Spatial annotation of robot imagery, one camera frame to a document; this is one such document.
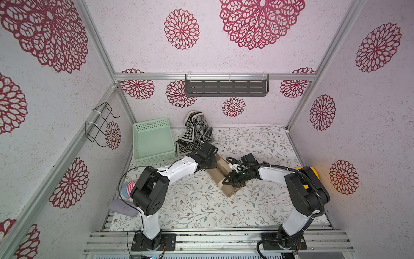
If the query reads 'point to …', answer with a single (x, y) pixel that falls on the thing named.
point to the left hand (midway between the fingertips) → (213, 162)
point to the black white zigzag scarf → (197, 131)
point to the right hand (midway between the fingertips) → (224, 182)
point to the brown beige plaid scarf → (218, 174)
